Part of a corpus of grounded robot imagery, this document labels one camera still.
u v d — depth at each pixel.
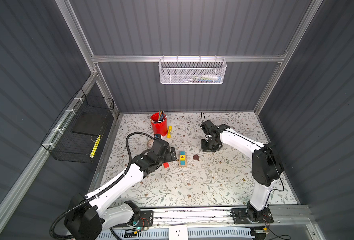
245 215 0.70
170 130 1.08
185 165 0.91
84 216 0.38
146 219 0.72
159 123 0.96
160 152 0.59
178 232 0.67
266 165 0.50
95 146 0.69
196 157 0.94
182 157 0.89
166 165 0.92
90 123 0.75
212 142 0.76
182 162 0.89
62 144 0.66
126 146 0.60
